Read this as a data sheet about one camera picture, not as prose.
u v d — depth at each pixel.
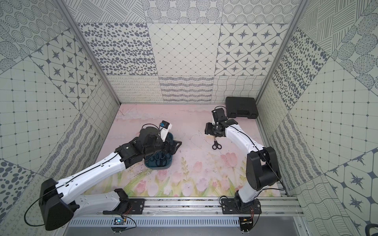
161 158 0.88
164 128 0.65
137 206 0.74
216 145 0.98
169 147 0.66
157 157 0.88
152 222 0.70
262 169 0.45
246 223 0.73
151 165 0.87
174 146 0.67
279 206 0.76
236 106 1.16
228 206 0.73
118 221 0.71
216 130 0.65
